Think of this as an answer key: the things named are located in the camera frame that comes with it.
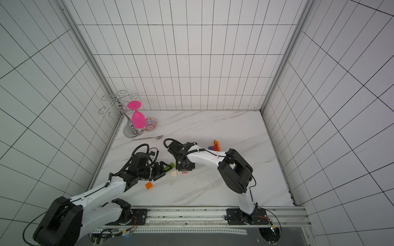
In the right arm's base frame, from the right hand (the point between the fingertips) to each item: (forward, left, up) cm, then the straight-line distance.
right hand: (182, 164), depth 88 cm
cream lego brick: (-5, +4, 0) cm, 7 cm away
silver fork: (+19, +21, -2) cm, 28 cm away
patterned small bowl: (+30, +27, 0) cm, 40 cm away
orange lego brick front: (-13, +17, -2) cm, 21 cm away
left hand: (-6, +7, +3) cm, 10 cm away
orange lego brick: (+18, -20, -1) cm, 27 cm away
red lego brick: (+13, -19, -1) cm, 23 cm away
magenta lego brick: (-4, -2, -2) cm, 5 cm away
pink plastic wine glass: (+21, +28, +16) cm, 38 cm away
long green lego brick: (0, +6, 0) cm, 6 cm away
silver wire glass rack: (+24, +39, +25) cm, 52 cm away
